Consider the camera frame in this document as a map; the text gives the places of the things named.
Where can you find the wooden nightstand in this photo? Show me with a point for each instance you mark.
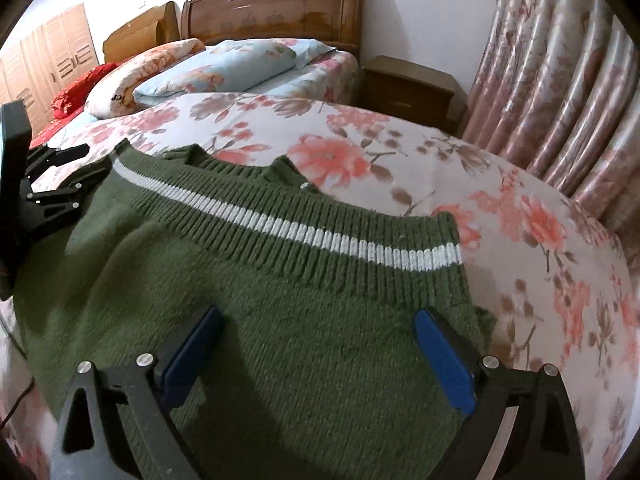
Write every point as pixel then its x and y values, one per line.
pixel 407 90

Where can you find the large wooden headboard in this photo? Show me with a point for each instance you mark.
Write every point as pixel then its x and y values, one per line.
pixel 280 10

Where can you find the red blanket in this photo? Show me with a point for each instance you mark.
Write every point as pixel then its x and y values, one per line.
pixel 75 95

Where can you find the green knitted sweater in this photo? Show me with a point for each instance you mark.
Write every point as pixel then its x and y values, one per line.
pixel 300 335

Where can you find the wooden wardrobe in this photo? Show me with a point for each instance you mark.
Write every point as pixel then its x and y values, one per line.
pixel 55 55

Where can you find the floral bedspread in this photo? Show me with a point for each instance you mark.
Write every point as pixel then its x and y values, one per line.
pixel 450 160

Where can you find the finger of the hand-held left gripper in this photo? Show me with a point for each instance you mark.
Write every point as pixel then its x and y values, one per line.
pixel 55 205
pixel 65 154

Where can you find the pink floral curtain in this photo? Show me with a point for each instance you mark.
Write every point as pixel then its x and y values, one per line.
pixel 560 85

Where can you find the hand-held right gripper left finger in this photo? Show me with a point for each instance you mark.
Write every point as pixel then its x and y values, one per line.
pixel 187 365

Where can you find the light blue pillow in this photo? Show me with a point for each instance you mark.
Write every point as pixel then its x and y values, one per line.
pixel 82 117

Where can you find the blue floral pillow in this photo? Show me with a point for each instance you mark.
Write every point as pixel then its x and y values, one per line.
pixel 225 70

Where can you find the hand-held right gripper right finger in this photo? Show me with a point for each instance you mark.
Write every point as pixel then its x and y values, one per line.
pixel 445 365

